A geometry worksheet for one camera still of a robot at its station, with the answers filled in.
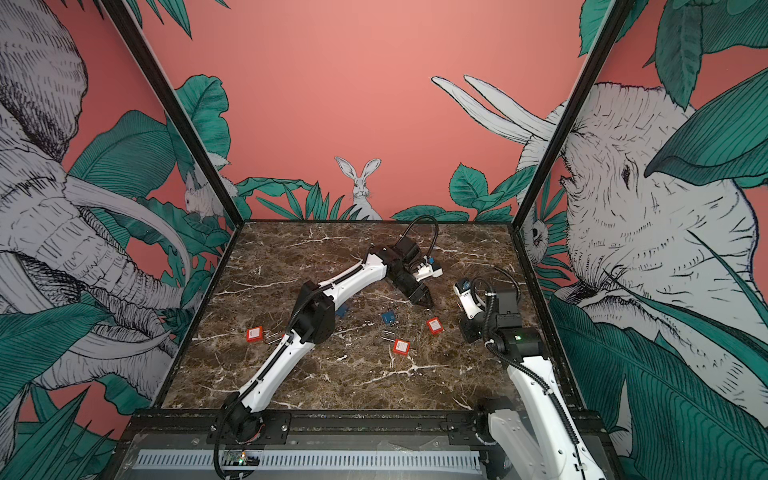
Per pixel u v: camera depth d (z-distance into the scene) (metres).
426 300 0.92
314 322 0.65
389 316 0.93
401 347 0.86
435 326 0.91
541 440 0.44
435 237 0.90
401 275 0.84
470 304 0.68
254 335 0.88
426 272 0.88
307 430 0.75
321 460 0.70
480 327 0.56
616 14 0.69
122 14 0.69
